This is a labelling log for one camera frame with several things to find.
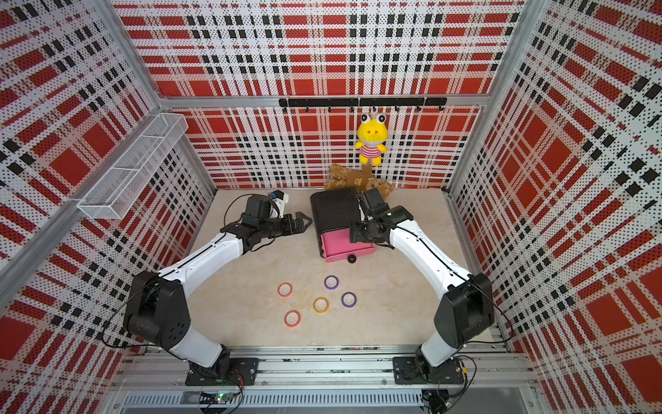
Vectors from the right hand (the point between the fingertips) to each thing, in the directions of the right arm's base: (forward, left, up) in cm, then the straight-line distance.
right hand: (362, 233), depth 83 cm
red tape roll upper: (-11, +28, -19) cm, 35 cm away
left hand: (+6, +19, -1) cm, 20 cm away
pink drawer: (-1, +9, -7) cm, 11 cm away
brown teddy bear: (+41, +8, -12) cm, 43 cm away
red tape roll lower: (-22, +21, -19) cm, 35 cm away
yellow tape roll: (-17, +14, -19) cm, 29 cm away
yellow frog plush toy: (+33, -4, +16) cm, 37 cm away
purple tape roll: (-9, +11, -18) cm, 23 cm away
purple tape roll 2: (-15, +5, -19) cm, 24 cm away
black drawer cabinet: (+16, +11, -8) cm, 20 cm away
